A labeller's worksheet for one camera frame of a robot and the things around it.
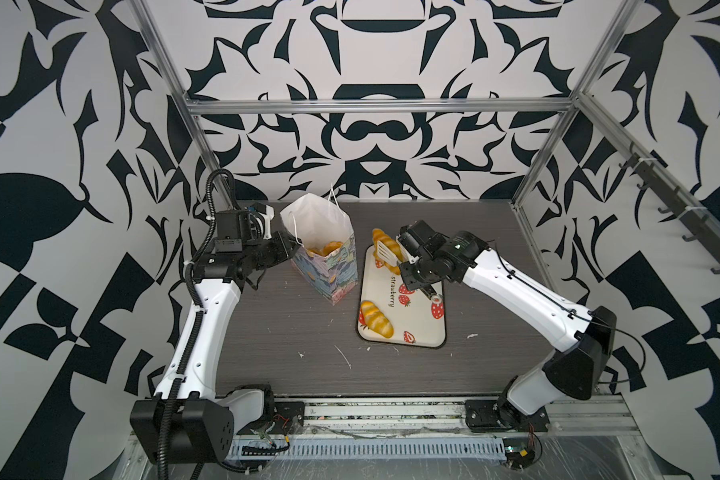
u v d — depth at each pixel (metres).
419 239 0.57
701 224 0.54
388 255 0.80
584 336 0.41
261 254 0.62
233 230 0.56
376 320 0.87
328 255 0.74
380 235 0.89
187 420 0.36
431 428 0.73
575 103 0.89
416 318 0.90
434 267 0.55
